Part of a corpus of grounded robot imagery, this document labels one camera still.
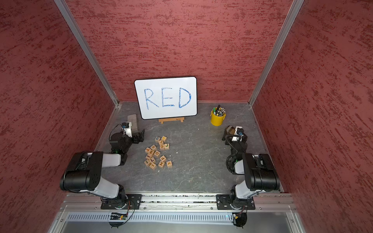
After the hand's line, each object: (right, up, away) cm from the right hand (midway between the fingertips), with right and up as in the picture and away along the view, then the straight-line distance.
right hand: (231, 130), depth 90 cm
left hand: (-61, -1, +3) cm, 61 cm away
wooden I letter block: (-49, -21, -5) cm, 53 cm away
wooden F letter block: (-43, -17, -2) cm, 47 cm away
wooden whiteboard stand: (-48, +6, +16) cm, 51 cm away
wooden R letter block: (-51, -11, +2) cm, 52 cm away
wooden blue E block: (-49, -7, +5) cm, 50 cm away
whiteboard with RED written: (-43, +22, +8) cm, 49 cm away
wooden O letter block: (-45, -11, +2) cm, 46 cm away
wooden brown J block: (-46, -8, +5) cm, 47 cm away
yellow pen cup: (-8, +10, +8) cm, 14 cm away
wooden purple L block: (-50, -18, -4) cm, 53 cm away
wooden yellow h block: (-45, -6, +7) cm, 46 cm away
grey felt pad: (-71, +7, +17) cm, 73 cm away
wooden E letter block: (-51, -14, 0) cm, 53 cm away
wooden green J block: (-42, -11, +3) cm, 43 cm away
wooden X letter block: (-39, -20, -5) cm, 44 cm away
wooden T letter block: (-54, -12, +1) cm, 55 cm away
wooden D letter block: (-47, -15, 0) cm, 50 cm away
